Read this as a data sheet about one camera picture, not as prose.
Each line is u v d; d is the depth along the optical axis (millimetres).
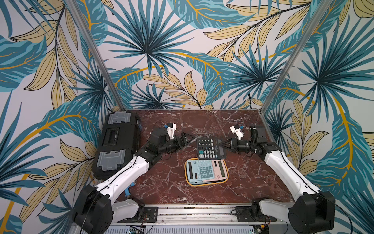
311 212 396
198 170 799
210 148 734
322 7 688
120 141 809
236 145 686
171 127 718
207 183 785
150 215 729
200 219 732
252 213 686
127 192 792
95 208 386
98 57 859
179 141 676
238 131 733
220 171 818
